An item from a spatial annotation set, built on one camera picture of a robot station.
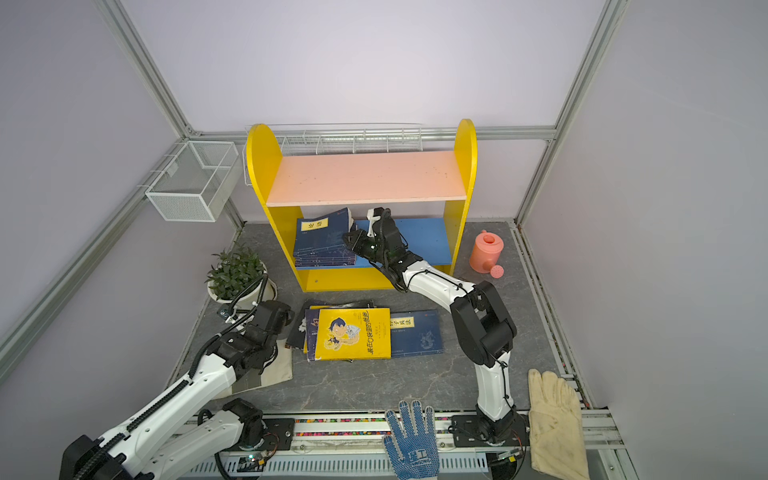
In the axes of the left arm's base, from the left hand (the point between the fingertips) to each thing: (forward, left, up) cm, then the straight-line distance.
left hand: (272, 320), depth 82 cm
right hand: (+19, -19, +12) cm, 29 cm away
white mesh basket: (+44, +28, +15) cm, 54 cm away
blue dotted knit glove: (-30, -36, -11) cm, 48 cm away
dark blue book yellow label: (+20, -13, +9) cm, 25 cm away
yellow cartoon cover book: (-4, -19, -4) cm, 20 cm away
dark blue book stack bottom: (-2, -40, -10) cm, 41 cm away
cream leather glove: (-33, -72, -11) cm, 80 cm away
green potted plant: (+12, +11, +6) cm, 17 cm away
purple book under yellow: (0, -10, -6) cm, 11 cm away
